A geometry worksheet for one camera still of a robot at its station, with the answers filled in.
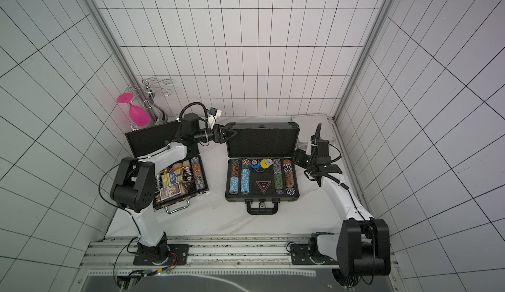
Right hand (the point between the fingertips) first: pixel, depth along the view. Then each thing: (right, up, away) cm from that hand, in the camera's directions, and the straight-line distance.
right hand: (297, 151), depth 87 cm
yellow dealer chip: (-15, -6, +6) cm, 18 cm away
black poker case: (-55, -15, 0) cm, 57 cm away
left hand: (-29, +9, -1) cm, 31 cm away
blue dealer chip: (-19, -7, +6) cm, 21 cm away
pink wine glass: (-80, +16, +14) cm, 82 cm away
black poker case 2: (-17, -8, +5) cm, 20 cm away
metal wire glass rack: (-71, +31, +6) cm, 78 cm away
